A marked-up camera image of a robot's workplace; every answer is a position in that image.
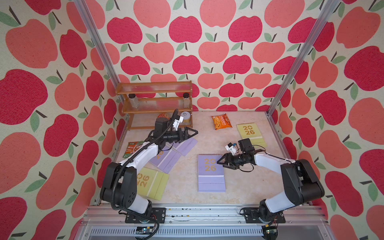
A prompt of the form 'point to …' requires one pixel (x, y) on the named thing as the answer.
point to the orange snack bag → (221, 121)
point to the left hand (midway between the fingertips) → (194, 138)
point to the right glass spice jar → (186, 99)
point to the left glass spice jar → (133, 100)
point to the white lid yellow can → (186, 116)
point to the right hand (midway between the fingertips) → (221, 166)
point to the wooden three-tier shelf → (143, 103)
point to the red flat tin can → (163, 115)
